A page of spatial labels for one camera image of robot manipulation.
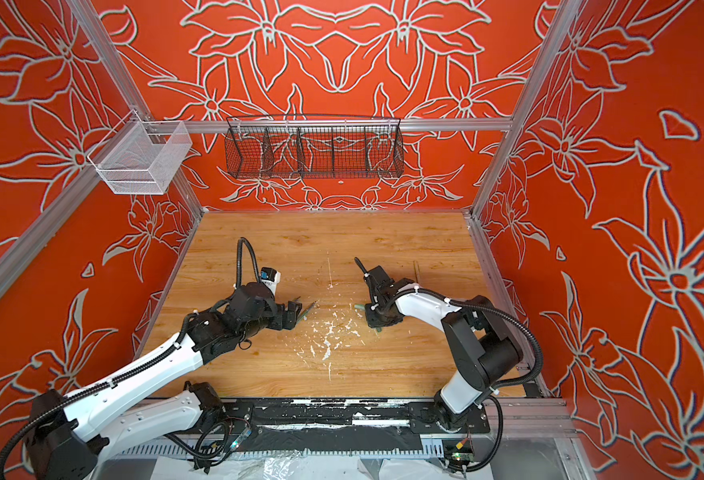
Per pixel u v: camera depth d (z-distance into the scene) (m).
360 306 0.93
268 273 0.68
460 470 0.67
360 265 0.76
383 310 0.65
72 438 0.38
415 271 1.01
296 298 0.94
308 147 1.01
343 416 0.74
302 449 0.70
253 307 0.58
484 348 0.45
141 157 0.92
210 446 0.71
